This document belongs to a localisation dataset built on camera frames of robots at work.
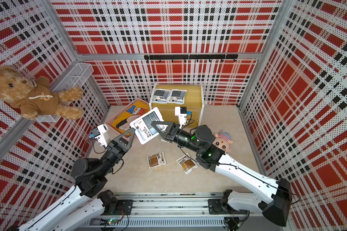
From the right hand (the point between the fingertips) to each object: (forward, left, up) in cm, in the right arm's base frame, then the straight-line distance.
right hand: (153, 126), depth 52 cm
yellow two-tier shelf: (+26, -17, -13) cm, 33 cm away
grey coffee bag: (+30, +1, -11) cm, 32 cm away
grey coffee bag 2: (+29, -8, -11) cm, 32 cm away
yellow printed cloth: (+31, +33, -38) cm, 59 cm away
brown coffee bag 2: (+3, -13, -43) cm, 45 cm away
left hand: (0, +6, -2) cm, 6 cm away
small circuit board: (-26, +27, -43) cm, 57 cm away
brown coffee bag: (+5, +6, -43) cm, 43 cm away
